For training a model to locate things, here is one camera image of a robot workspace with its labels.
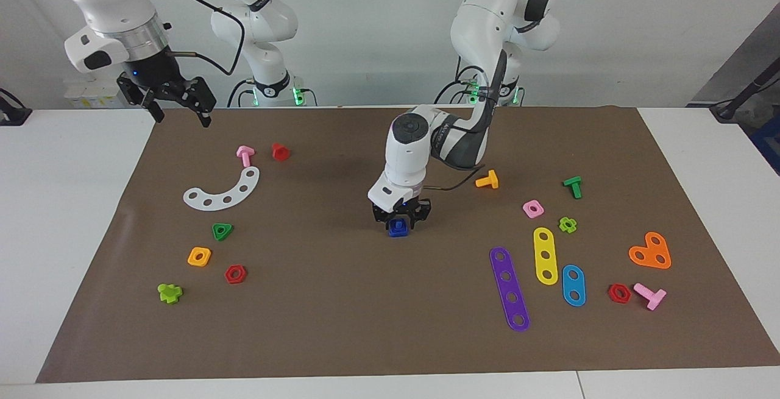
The orange square toy nut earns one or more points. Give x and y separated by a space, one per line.
206 254

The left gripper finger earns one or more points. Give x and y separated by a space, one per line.
421 211
382 216

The orange plastic toy screw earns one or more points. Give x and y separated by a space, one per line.
492 180

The lime flower toy nut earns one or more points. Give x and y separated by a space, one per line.
563 225

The green triangular toy nut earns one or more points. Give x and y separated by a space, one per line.
226 229

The yellow three-hole strip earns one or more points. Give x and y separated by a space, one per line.
545 245

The blue square toy nut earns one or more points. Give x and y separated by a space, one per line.
398 232

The orange heart perforated plate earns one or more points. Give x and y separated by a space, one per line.
651 253

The blue two-hole strip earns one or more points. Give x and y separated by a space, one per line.
573 286

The white curved perforated strip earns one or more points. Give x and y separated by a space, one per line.
217 202

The pink square toy nut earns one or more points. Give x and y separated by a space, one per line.
527 206

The black stand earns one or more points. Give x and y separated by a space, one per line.
746 91

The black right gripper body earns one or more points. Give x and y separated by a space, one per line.
150 70

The blue background object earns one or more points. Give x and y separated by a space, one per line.
769 143

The dark green toy screw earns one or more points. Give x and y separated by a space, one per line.
575 189

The lime green toy screw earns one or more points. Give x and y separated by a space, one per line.
169 293

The pink plastic toy screw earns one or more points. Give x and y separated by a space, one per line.
245 156
655 297

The red plastic toy screw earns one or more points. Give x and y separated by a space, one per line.
280 153

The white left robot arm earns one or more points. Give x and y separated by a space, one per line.
408 155

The white background box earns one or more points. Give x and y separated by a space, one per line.
91 94

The red hexagonal toy nut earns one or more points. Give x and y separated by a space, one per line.
627 294
242 275

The black table clamp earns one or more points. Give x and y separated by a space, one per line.
12 112

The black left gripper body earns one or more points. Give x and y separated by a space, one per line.
403 212

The brown table mat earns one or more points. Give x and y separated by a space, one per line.
365 314

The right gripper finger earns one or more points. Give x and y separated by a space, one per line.
134 94
204 99

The purple four-hole strip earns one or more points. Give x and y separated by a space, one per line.
509 286

